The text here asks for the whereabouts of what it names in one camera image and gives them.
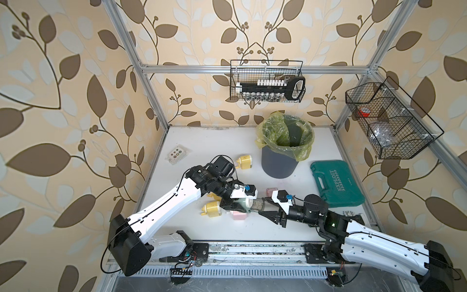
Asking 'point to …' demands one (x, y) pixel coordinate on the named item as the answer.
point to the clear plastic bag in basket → (381, 135)
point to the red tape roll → (364, 112)
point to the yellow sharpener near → (213, 209)
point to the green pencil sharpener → (245, 202)
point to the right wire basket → (395, 128)
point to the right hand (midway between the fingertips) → (262, 204)
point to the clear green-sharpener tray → (258, 204)
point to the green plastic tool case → (337, 183)
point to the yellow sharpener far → (244, 162)
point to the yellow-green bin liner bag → (289, 133)
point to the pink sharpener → (236, 215)
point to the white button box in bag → (177, 154)
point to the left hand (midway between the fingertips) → (243, 196)
